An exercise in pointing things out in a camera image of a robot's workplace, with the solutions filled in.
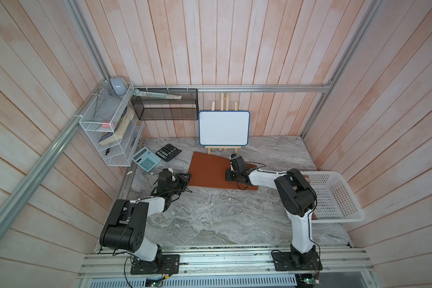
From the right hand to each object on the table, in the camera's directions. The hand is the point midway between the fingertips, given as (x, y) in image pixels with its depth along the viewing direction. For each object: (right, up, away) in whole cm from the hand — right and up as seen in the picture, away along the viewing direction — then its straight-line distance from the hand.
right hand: (226, 173), depth 103 cm
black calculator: (-36, +12, +8) cm, 39 cm away
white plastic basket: (+55, -13, -13) cm, 58 cm away
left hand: (-19, -1, -11) cm, 22 cm away
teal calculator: (-49, +8, +4) cm, 50 cm away
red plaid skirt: (+41, -18, -17) cm, 48 cm away
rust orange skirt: (-11, +2, 0) cm, 11 cm away
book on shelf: (-56, +18, -24) cm, 63 cm away
